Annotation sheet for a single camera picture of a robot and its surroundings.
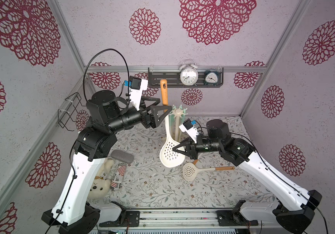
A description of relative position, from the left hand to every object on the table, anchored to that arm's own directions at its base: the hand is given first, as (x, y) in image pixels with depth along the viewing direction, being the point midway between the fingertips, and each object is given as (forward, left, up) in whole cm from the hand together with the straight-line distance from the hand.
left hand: (163, 106), depth 49 cm
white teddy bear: (-11, +35, -47) cm, 59 cm away
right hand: (-6, -4, -18) cm, 19 cm away
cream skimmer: (+5, -19, -54) cm, 57 cm away
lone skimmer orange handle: (-9, -2, -20) cm, 22 cm away
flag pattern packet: (-8, +28, -50) cm, 58 cm away
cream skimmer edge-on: (-1, -16, -52) cm, 55 cm away
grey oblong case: (+9, +28, -52) cm, 59 cm away
